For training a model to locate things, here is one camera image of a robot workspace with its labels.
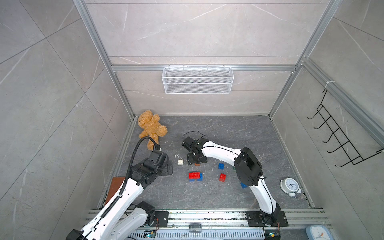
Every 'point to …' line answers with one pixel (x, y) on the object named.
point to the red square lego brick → (222, 177)
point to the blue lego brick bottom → (201, 177)
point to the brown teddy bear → (151, 127)
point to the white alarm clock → (290, 186)
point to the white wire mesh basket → (180, 80)
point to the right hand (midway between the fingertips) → (195, 161)
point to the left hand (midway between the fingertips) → (163, 163)
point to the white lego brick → (180, 162)
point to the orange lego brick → (197, 164)
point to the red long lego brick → (194, 175)
